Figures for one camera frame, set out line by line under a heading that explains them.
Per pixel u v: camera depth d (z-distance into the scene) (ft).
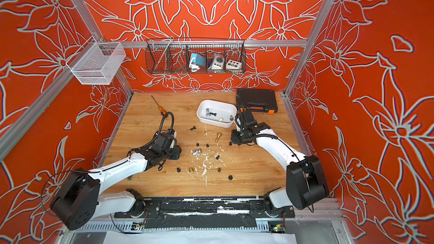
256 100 3.63
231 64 3.10
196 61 2.76
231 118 3.40
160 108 3.61
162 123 2.28
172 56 3.26
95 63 2.95
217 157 2.92
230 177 2.67
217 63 2.96
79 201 1.35
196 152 2.94
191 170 2.73
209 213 2.39
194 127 3.30
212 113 3.50
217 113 3.50
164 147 2.24
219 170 2.74
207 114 3.49
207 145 3.04
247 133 2.09
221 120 3.38
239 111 3.47
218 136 3.12
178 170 2.74
